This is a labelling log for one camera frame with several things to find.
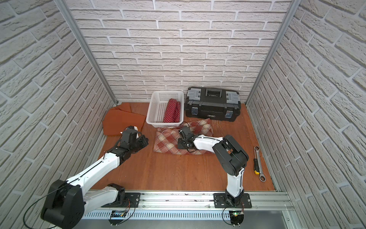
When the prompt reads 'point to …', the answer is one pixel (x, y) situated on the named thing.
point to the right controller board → (237, 217)
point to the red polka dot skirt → (173, 111)
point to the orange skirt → (116, 118)
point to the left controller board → (117, 213)
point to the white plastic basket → (158, 100)
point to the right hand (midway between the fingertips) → (182, 144)
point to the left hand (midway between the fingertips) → (150, 136)
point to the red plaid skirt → (166, 139)
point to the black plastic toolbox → (216, 103)
